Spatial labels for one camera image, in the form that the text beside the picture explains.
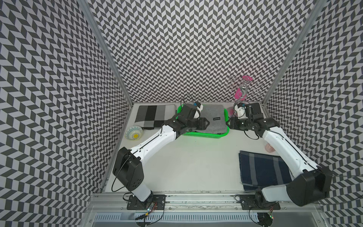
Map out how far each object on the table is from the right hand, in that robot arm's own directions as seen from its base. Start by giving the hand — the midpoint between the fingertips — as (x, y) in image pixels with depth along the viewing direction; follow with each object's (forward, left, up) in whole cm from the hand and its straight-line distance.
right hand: (229, 125), depth 80 cm
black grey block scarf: (+21, +54, -18) cm, 61 cm away
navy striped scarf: (-19, -18, -19) cm, 32 cm away
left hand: (0, +14, +2) cm, 14 cm away
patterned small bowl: (+7, +62, -17) cm, 65 cm away
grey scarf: (+16, +5, -10) cm, 19 cm away
